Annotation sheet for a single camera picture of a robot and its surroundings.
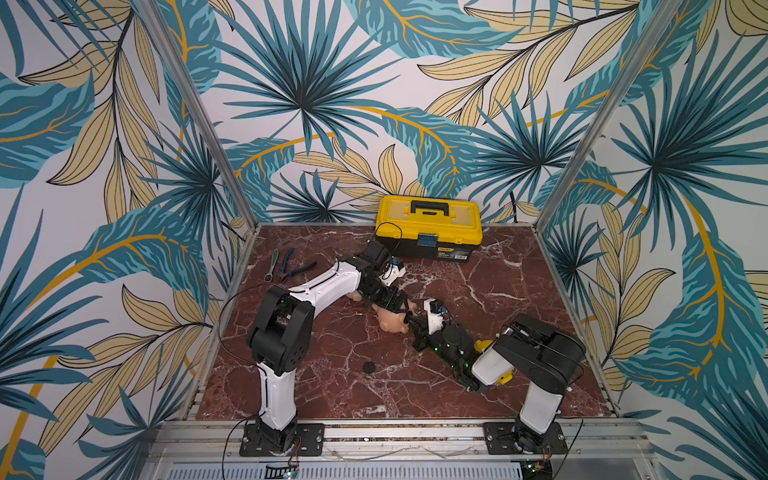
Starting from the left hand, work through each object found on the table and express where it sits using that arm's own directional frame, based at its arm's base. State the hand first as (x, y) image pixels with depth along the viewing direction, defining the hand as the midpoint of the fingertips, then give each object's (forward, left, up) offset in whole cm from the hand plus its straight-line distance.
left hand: (394, 307), depth 89 cm
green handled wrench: (+15, +43, -7) cm, 46 cm away
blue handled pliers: (+16, +36, -6) cm, 40 cm away
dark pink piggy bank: (-5, +2, 0) cm, 5 cm away
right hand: (-2, -4, -2) cm, 5 cm away
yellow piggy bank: (-24, -23, +14) cm, 36 cm away
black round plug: (-15, +7, -8) cm, 18 cm away
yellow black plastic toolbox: (+25, -11, +8) cm, 29 cm away
